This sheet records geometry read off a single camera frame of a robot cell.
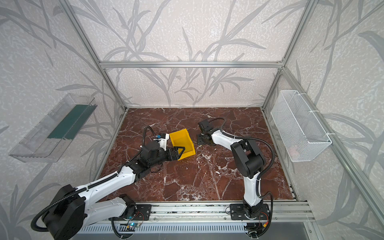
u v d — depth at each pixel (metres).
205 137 0.72
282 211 0.76
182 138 1.00
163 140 0.74
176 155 0.72
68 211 0.40
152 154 0.63
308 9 0.71
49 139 0.65
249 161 0.51
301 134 0.63
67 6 0.71
